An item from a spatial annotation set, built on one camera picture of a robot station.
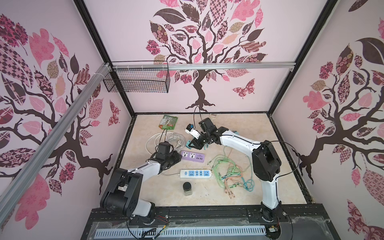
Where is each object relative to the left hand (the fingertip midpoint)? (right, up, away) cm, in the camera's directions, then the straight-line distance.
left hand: (181, 158), depth 92 cm
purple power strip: (+4, +1, +1) cm, 5 cm away
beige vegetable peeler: (+23, +28, +27) cm, 45 cm away
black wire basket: (-39, +58, +30) cm, 76 cm away
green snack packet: (-13, +23, +22) cm, 34 cm away
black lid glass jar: (+4, -12, -17) cm, 21 cm away
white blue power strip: (+9, -8, -6) cm, 13 cm away
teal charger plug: (+4, +10, -5) cm, 12 cm away
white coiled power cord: (-5, +10, +9) cm, 14 cm away
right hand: (+6, +11, -3) cm, 13 cm away
